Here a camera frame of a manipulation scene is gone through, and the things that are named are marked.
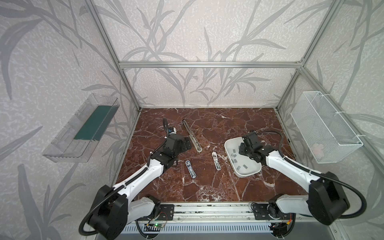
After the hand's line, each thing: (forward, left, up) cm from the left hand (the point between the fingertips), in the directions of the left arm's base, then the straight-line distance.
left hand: (186, 137), depth 86 cm
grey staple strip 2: (-8, -30, -14) cm, 35 cm away
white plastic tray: (+2, -29, -13) cm, 31 cm away
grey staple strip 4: (-13, -32, -15) cm, 37 cm away
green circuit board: (-42, +14, -16) cm, 47 cm away
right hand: (-1, -34, -6) cm, 34 cm away
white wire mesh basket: (-12, -62, +20) cm, 67 cm away
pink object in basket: (-11, -67, +7) cm, 68 cm away
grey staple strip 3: (-12, -36, -14) cm, 40 cm away
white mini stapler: (-9, -19, -14) cm, 25 cm away
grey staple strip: (-5, -30, -14) cm, 34 cm away
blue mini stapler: (-14, -3, -13) cm, 20 cm away
